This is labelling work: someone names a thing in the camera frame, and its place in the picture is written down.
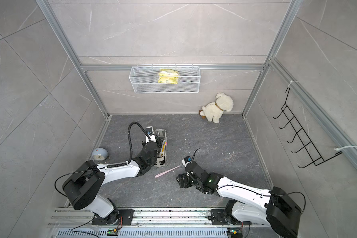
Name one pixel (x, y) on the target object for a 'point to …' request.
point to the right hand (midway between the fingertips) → (181, 178)
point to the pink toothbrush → (160, 174)
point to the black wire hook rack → (315, 157)
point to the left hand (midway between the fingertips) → (154, 131)
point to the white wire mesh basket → (144, 80)
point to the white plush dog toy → (213, 111)
